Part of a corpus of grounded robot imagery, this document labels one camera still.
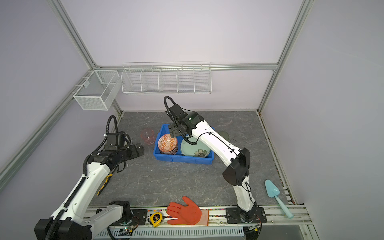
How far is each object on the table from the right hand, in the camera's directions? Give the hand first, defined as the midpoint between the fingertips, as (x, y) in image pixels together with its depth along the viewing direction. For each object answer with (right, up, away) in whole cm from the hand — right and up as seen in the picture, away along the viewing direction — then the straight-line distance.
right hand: (179, 129), depth 80 cm
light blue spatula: (+51, -34, +1) cm, 61 cm away
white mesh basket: (-58, +25, +19) cm, 65 cm away
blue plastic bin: (+16, -19, +13) cm, 28 cm away
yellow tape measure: (-11, -43, -8) cm, 45 cm away
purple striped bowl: (-7, -14, +6) cm, 17 cm away
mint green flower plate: (+11, -13, +14) cm, 22 cm away
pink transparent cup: (-25, -5, +21) cm, 33 cm away
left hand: (-23, -12, -1) cm, 27 cm away
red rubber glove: (+6, -42, -6) cm, 43 cm away
